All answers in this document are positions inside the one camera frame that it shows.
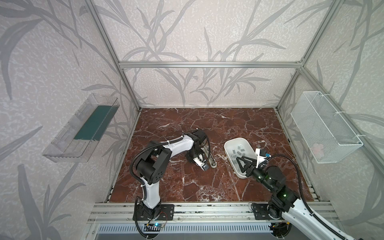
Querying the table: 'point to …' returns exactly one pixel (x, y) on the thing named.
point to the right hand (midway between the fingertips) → (239, 154)
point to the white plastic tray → (235, 147)
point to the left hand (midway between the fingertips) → (199, 152)
